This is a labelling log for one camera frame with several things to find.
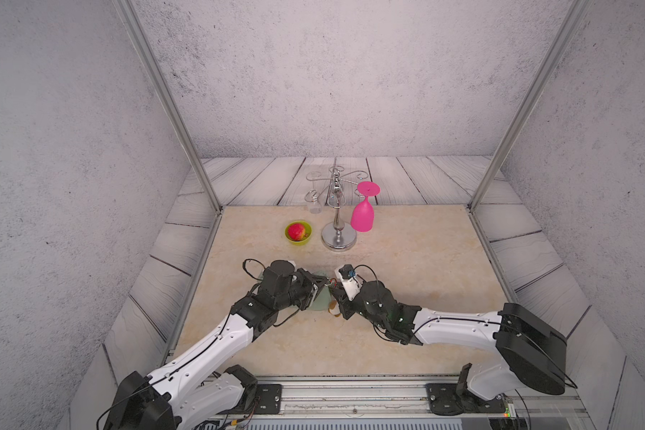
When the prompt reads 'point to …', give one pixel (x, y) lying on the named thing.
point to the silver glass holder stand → (336, 237)
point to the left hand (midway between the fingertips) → (333, 279)
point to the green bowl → (308, 230)
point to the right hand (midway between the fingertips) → (334, 287)
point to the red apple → (296, 231)
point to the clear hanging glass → (315, 207)
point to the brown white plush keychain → (333, 306)
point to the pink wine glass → (363, 215)
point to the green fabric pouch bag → (321, 298)
